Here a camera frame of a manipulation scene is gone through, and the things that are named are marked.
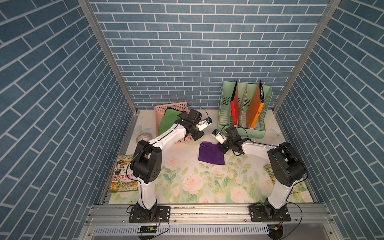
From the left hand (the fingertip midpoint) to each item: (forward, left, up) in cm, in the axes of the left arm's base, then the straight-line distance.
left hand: (202, 131), depth 93 cm
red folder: (+8, -18, +16) cm, 26 cm away
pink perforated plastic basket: (+26, +33, -9) cm, 43 cm away
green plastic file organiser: (+29, -31, +9) cm, 44 cm away
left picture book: (-26, +46, -13) cm, 54 cm away
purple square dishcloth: (-8, -4, -11) cm, 14 cm away
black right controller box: (-50, -35, -13) cm, 62 cm away
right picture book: (-30, -55, -11) cm, 64 cm away
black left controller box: (-49, +27, -15) cm, 58 cm away
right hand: (-3, -12, -8) cm, 15 cm away
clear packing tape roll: (+3, +40, -10) cm, 41 cm away
